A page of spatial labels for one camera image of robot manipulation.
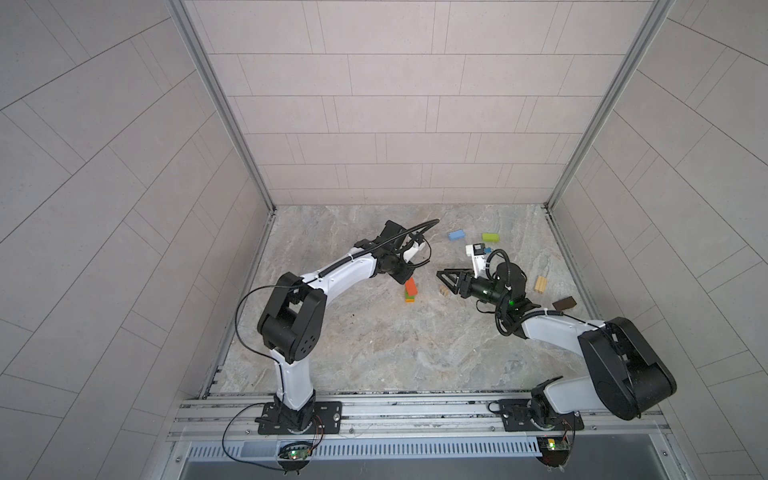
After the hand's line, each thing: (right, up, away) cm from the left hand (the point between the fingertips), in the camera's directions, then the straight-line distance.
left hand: (417, 265), depth 90 cm
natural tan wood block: (+40, -6, +4) cm, 40 cm away
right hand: (+6, -2, -9) cm, 11 cm away
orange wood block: (-2, -11, +2) cm, 11 cm away
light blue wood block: (+14, +8, +18) cm, 24 cm away
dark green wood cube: (-2, -10, +3) cm, 11 cm away
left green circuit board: (-28, -38, -25) cm, 54 cm away
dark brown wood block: (+46, -12, +1) cm, 47 cm away
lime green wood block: (+28, +8, +19) cm, 35 cm away
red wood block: (-2, -7, +3) cm, 8 cm away
